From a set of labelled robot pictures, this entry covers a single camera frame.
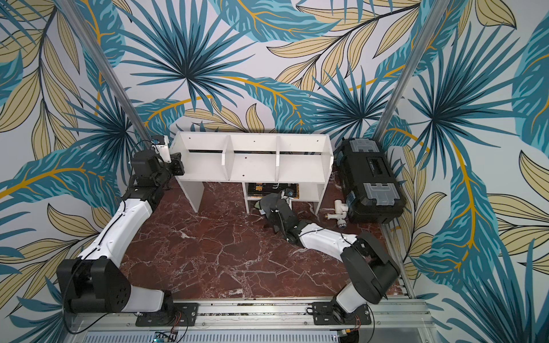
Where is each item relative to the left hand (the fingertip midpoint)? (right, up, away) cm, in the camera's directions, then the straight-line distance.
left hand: (179, 155), depth 80 cm
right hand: (+37, -21, +10) cm, 44 cm away
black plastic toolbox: (+76, -12, +8) cm, 77 cm away
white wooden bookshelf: (+23, 0, +8) cm, 24 cm away
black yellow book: (+28, -13, +10) cm, 33 cm away
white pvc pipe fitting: (+66, -24, +19) cm, 73 cm away
